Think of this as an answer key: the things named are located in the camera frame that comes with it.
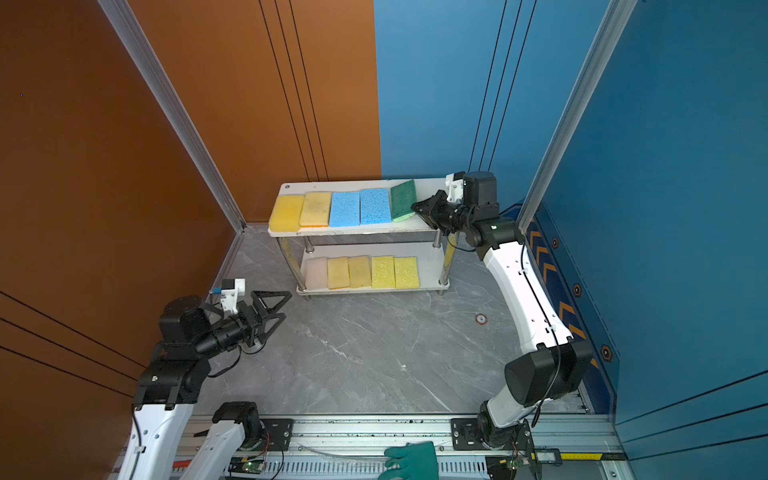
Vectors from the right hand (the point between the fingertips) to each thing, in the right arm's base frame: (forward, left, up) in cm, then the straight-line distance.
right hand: (408, 206), depth 71 cm
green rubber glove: (-47, 0, -36) cm, 59 cm away
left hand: (-21, +27, -10) cm, 35 cm away
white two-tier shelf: (+25, +18, -36) cm, 48 cm away
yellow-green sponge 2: (+3, 0, -31) cm, 31 cm away
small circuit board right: (-48, -22, -41) cm, 67 cm away
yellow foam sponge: (+3, +15, -30) cm, 34 cm away
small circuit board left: (-47, +41, -39) cm, 74 cm away
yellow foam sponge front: (+1, +22, -29) cm, 36 cm away
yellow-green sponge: (+3, +8, -31) cm, 32 cm away
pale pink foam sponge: (+1, +29, -29) cm, 41 cm away
